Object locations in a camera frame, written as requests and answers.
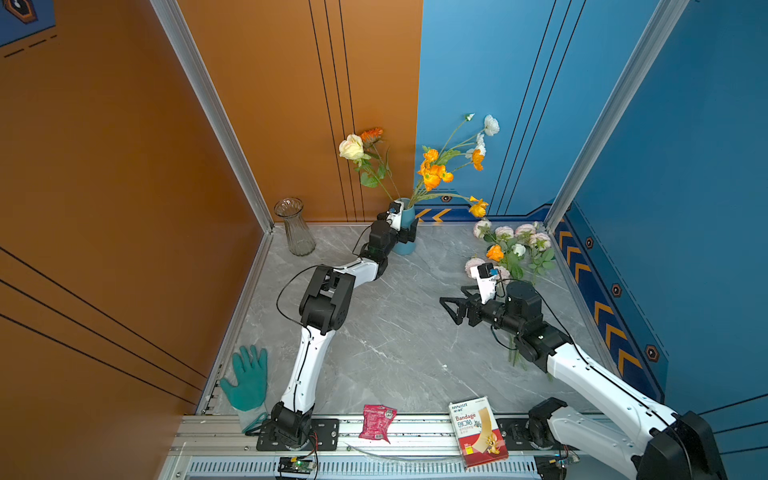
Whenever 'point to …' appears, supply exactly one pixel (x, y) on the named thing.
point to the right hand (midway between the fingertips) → (450, 295)
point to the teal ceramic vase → (408, 215)
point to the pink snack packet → (377, 420)
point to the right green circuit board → (563, 459)
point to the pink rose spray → (529, 236)
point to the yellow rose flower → (495, 253)
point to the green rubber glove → (251, 376)
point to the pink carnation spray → (502, 275)
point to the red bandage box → (477, 431)
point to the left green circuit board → (296, 464)
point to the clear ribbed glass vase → (300, 240)
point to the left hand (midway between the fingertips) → (406, 211)
